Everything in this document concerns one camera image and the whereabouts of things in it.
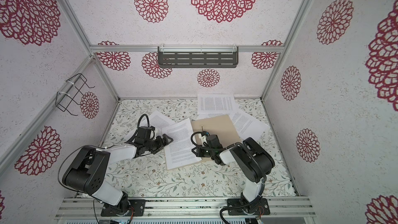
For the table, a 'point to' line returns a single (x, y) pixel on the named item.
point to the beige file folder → (220, 125)
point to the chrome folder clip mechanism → (202, 127)
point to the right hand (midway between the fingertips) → (191, 148)
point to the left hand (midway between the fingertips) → (168, 145)
